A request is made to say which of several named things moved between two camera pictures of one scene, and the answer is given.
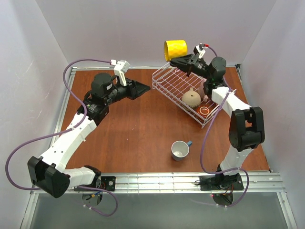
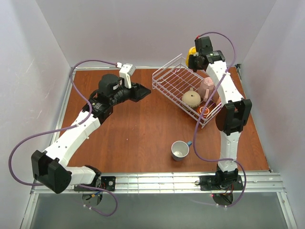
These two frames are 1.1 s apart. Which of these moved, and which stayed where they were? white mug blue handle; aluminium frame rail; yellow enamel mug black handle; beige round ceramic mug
Moved: yellow enamel mug black handle
Stayed: aluminium frame rail; beige round ceramic mug; white mug blue handle
